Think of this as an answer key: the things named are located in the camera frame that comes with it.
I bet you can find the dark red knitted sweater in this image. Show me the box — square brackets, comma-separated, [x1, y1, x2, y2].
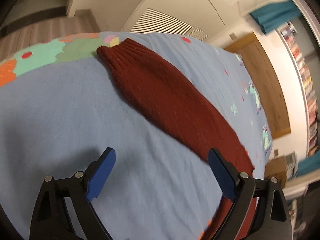
[97, 38, 263, 239]

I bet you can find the wooden nightstand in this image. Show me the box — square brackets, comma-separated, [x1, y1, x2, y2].
[264, 156, 287, 189]

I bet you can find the light blue patterned bedsheet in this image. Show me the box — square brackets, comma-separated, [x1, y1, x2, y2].
[1, 32, 272, 239]

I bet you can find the wooden headboard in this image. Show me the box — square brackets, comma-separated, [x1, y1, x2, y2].
[224, 33, 291, 139]

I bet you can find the bookshelf with books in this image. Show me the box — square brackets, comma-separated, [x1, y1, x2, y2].
[278, 21, 318, 157]

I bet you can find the teal curtain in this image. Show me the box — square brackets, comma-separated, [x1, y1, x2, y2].
[249, 0, 301, 35]

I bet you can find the white wardrobe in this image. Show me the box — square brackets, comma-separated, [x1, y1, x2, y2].
[67, 0, 240, 38]

